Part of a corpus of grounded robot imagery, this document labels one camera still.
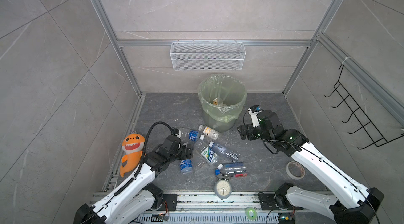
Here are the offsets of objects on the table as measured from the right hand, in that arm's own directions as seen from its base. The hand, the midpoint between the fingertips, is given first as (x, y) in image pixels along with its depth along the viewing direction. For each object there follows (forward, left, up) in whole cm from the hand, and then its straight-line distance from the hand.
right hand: (245, 125), depth 75 cm
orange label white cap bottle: (+7, +18, -17) cm, 26 cm away
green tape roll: (-34, 0, -23) cm, 41 cm away
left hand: (-4, +30, -11) cm, 32 cm away
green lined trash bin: (+29, +8, -11) cm, 32 cm away
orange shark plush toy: (-3, +59, -13) cm, 61 cm away
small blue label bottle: (-13, +30, -17) cm, 37 cm away
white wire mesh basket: (+48, +3, +8) cm, 49 cm away
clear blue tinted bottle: (-5, +10, -19) cm, 22 cm away
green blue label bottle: (-7, +18, -17) cm, 26 cm away
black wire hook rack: (-12, -47, +10) cm, 49 cm away
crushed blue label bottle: (+4, +27, -16) cm, 32 cm away
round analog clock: (-24, +12, -19) cm, 33 cm away
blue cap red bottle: (-14, +5, -23) cm, 27 cm away
